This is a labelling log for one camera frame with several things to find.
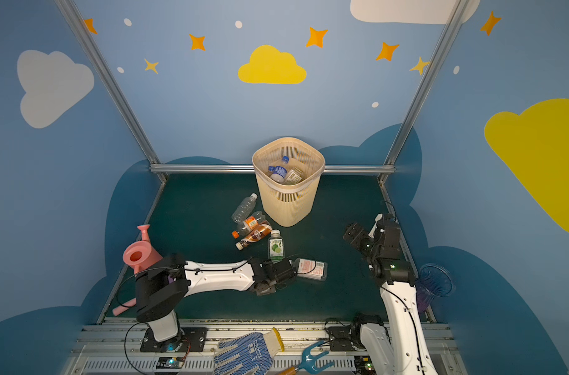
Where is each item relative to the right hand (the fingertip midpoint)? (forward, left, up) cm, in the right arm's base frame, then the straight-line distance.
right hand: (358, 230), depth 78 cm
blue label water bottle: (+26, +29, +1) cm, 39 cm away
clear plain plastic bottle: (+19, +45, -16) cm, 51 cm away
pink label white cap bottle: (-8, +15, -16) cm, 23 cm away
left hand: (-10, +31, -18) cm, 37 cm away
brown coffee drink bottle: (+7, +35, -15) cm, 39 cm away
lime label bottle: (+27, +23, -3) cm, 36 cm away
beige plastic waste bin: (+12, +24, -3) cm, 27 cm away
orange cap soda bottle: (+10, +41, -16) cm, 45 cm away
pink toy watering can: (-9, +76, -8) cm, 77 cm away
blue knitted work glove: (-35, +34, -19) cm, 52 cm away
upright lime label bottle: (+1, +29, -17) cm, 33 cm away
